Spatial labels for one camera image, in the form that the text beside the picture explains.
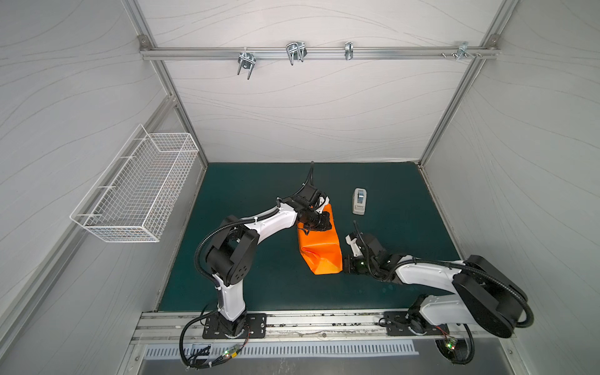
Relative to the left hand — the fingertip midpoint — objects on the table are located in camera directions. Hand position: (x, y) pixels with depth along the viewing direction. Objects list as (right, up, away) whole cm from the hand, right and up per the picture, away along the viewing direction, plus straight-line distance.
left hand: (329, 228), depth 87 cm
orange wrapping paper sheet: (-3, -8, -1) cm, 8 cm away
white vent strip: (-10, -34, -17) cm, 39 cm away
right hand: (+3, -13, -1) cm, 14 cm away
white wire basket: (-61, +12, -21) cm, 65 cm away
